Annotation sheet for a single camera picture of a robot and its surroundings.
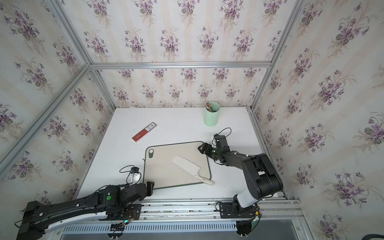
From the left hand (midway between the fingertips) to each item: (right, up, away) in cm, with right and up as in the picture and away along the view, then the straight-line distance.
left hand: (151, 189), depth 79 cm
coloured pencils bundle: (+33, +46, +19) cm, 60 cm away
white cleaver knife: (+22, +8, +9) cm, 25 cm away
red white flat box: (-11, +31, +27) cm, 42 cm away
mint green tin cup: (+35, +40, +23) cm, 58 cm away
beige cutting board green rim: (+2, +7, +12) cm, 14 cm away
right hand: (+30, +18, +14) cm, 37 cm away
